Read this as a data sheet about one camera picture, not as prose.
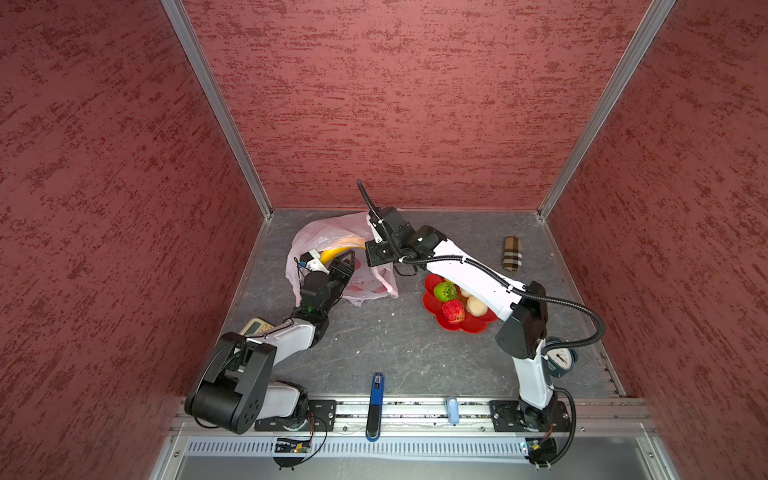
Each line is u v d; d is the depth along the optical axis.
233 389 0.42
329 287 0.67
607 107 0.89
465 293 0.55
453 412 0.73
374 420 0.75
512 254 1.05
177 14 0.71
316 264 0.79
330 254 0.83
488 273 0.52
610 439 0.76
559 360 0.80
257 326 0.88
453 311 0.87
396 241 0.61
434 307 0.88
